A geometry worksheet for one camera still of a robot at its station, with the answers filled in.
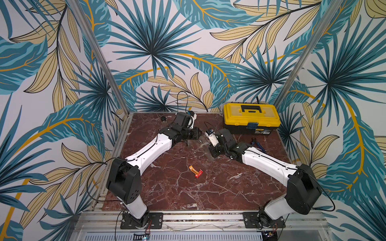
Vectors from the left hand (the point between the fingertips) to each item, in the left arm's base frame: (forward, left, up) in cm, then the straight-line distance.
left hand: (200, 134), depth 83 cm
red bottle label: (-14, -1, -20) cm, 24 cm away
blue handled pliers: (+6, -40, -19) cm, 44 cm away
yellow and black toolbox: (+16, -33, -4) cm, 37 cm away
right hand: (-3, -7, -6) cm, 10 cm away
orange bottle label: (-12, +3, -20) cm, 23 cm away
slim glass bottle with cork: (+6, -4, -22) cm, 24 cm away
